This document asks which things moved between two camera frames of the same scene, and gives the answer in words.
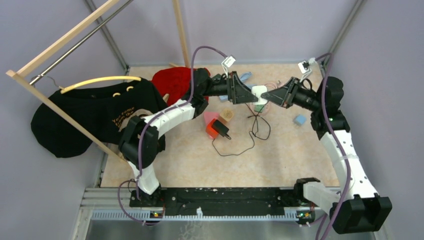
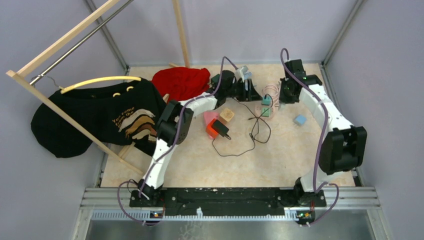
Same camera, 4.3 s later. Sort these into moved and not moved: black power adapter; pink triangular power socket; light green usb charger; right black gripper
Moved: light green usb charger
Not moved: black power adapter; pink triangular power socket; right black gripper
